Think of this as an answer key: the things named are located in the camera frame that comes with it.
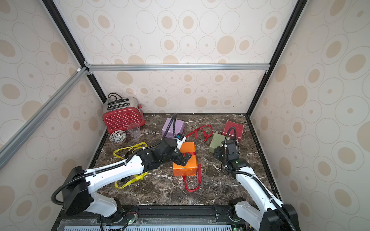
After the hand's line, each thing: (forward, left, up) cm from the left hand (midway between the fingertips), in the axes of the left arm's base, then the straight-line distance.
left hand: (189, 153), depth 76 cm
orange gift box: (-5, -1, -8) cm, 10 cm away
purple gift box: (+35, +8, -19) cm, 40 cm away
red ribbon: (+30, -12, -19) cm, 37 cm away
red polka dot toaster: (+33, +46, -2) cm, 57 cm away
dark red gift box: (+27, -36, -12) cm, 47 cm away
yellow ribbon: (+13, +40, -18) cm, 46 cm away
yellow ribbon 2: (-7, +31, -18) cm, 36 cm away
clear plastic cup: (+27, +40, -16) cm, 51 cm away
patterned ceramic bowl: (+22, +51, -17) cm, 58 cm away
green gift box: (+17, -19, -15) cm, 30 cm away
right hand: (+6, -20, -7) cm, 22 cm away
